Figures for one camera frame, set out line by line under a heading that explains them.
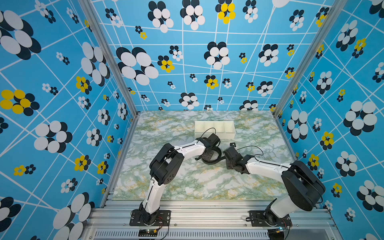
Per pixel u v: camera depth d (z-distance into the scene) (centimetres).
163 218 73
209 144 74
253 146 79
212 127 111
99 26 75
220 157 91
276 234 70
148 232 72
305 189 44
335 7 68
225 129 112
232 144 83
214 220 74
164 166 53
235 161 70
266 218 65
